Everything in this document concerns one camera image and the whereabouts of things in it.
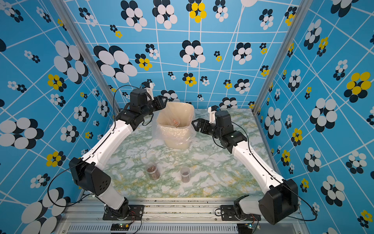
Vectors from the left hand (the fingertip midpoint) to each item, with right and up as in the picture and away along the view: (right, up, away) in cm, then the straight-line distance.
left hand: (166, 96), depth 77 cm
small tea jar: (+10, -41, -1) cm, 42 cm away
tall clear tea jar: (+4, -8, +15) cm, 17 cm away
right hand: (+18, -14, -1) cm, 23 cm away
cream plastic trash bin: (+5, -22, -1) cm, 23 cm away
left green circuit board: (-23, -66, -5) cm, 70 cm away
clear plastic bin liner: (-6, -19, +3) cm, 21 cm away
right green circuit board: (+40, -66, -6) cm, 77 cm away
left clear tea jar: (-8, -41, +3) cm, 42 cm away
